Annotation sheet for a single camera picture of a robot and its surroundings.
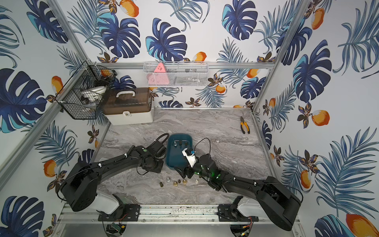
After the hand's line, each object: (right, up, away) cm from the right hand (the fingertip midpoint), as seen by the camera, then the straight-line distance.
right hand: (179, 161), depth 79 cm
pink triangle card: (-13, +48, +11) cm, 51 cm away
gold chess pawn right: (+2, -13, +5) cm, 14 cm away
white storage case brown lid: (-36, +32, +19) cm, 52 cm away
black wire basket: (-57, +36, +7) cm, 68 cm away
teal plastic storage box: (-4, 0, +7) cm, 8 cm away
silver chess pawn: (-7, -12, +5) cm, 14 cm away
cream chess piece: (+9, -13, +5) cm, 16 cm away
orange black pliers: (+47, +21, +31) cm, 60 cm away
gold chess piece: (-3, -14, +4) cm, 15 cm away
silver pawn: (-4, +7, +20) cm, 21 cm away
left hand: (-13, -5, +6) cm, 15 cm away
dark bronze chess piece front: (-11, -14, +4) cm, 18 cm away
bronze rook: (-1, +7, +20) cm, 21 cm away
